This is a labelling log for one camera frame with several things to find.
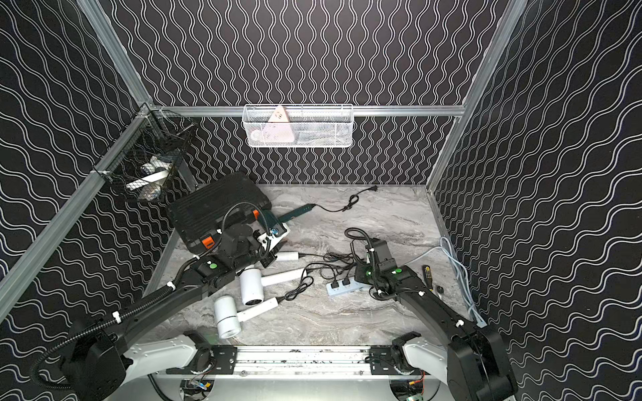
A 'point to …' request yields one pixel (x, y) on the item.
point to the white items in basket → (153, 176)
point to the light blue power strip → (354, 285)
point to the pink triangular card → (277, 133)
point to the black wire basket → (145, 160)
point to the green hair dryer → (272, 221)
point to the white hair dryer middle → (252, 285)
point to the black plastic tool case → (199, 218)
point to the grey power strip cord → (460, 271)
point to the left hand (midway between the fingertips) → (281, 233)
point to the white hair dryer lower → (227, 318)
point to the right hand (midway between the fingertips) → (359, 270)
